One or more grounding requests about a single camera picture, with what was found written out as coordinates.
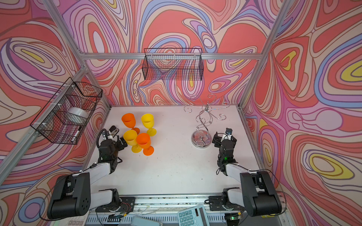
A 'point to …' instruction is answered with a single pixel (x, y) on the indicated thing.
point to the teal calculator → (196, 216)
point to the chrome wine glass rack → (201, 137)
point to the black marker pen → (75, 135)
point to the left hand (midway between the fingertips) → (117, 138)
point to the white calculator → (79, 220)
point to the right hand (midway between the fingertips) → (223, 136)
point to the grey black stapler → (113, 130)
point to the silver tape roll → (77, 115)
